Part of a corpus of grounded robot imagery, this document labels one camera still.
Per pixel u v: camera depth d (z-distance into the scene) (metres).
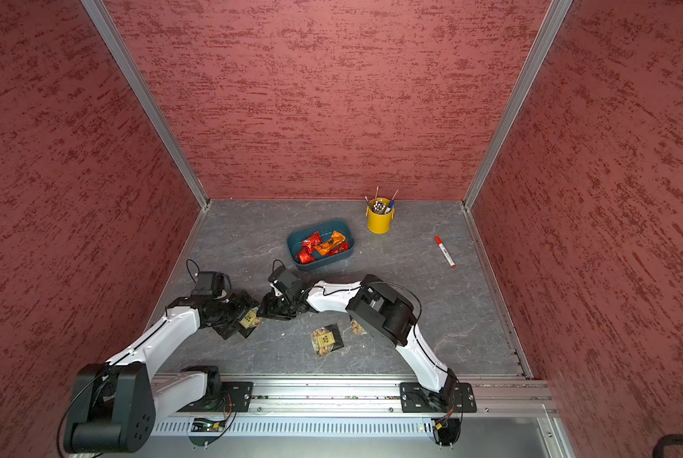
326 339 0.84
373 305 0.58
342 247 1.00
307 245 1.03
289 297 0.73
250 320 0.87
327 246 1.02
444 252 1.03
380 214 1.03
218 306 0.75
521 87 0.85
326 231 1.10
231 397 0.74
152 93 0.88
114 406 0.40
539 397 0.76
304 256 0.99
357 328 0.87
